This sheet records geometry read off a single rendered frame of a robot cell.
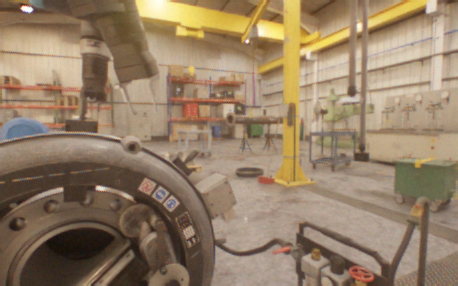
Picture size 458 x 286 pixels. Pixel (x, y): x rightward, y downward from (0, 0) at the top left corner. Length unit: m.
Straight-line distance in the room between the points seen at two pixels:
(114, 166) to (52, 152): 0.12
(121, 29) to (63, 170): 0.32
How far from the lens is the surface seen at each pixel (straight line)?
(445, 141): 6.14
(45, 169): 0.61
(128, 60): 0.49
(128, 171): 0.61
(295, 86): 4.10
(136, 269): 0.68
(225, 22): 13.15
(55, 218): 0.77
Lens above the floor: 0.99
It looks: 4 degrees down
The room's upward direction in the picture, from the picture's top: 1 degrees counter-clockwise
